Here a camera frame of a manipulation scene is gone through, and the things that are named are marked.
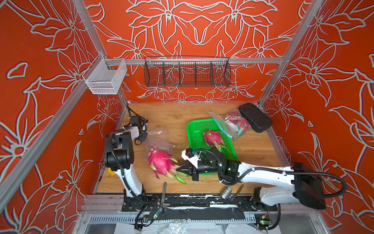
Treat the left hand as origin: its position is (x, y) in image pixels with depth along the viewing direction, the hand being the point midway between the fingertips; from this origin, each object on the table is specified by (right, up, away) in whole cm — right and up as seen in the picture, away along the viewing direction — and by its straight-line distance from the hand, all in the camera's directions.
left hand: (137, 134), depth 101 cm
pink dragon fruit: (+24, -7, -39) cm, 47 cm away
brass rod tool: (+63, -27, -24) cm, 73 cm away
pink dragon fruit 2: (+52, -2, -13) cm, 54 cm away
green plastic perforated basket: (+42, +5, -3) cm, 42 cm away
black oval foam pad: (+86, +9, -1) cm, 86 cm away
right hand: (+30, -10, -36) cm, 48 cm away
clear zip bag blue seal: (+16, -2, -5) cm, 17 cm away
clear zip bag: (+66, +5, -4) cm, 66 cm away
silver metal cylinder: (+55, -27, -28) cm, 67 cm away
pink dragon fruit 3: (+73, +7, -6) cm, 73 cm away
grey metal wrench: (+23, -32, -28) cm, 48 cm away
